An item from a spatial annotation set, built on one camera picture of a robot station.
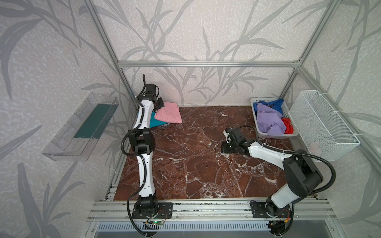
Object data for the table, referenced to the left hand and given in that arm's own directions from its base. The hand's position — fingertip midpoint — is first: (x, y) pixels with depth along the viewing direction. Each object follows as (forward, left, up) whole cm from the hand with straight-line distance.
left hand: (161, 99), depth 102 cm
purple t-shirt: (-19, -70, +1) cm, 72 cm away
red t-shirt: (-19, -86, -7) cm, 88 cm away
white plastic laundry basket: (-4, -90, -9) cm, 91 cm away
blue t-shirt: (+5, -85, -9) cm, 86 cm away
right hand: (-29, -40, -10) cm, 50 cm away
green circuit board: (-69, -6, -15) cm, 71 cm away
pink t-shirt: (-4, -5, -10) cm, 12 cm away
